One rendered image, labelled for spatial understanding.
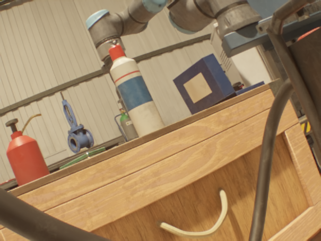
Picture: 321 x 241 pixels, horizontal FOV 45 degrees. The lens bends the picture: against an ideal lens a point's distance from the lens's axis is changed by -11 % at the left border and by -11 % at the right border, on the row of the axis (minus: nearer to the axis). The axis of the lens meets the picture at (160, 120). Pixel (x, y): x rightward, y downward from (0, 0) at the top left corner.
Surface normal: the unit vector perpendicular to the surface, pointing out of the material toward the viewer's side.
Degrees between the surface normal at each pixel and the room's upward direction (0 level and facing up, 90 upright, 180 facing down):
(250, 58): 90
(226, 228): 90
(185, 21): 114
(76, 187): 90
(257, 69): 90
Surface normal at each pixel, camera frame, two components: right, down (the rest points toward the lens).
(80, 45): 0.34, -0.23
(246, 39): -0.05, -0.06
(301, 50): -0.80, 0.33
